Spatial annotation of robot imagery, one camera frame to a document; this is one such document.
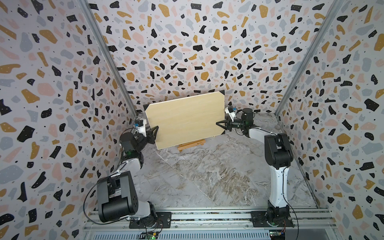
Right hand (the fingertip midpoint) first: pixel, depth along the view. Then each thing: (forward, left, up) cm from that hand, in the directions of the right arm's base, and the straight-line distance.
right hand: (218, 122), depth 95 cm
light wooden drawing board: (-5, +19, +7) cm, 21 cm away
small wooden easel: (-10, +17, -11) cm, 23 cm away
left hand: (-11, +35, +7) cm, 37 cm away
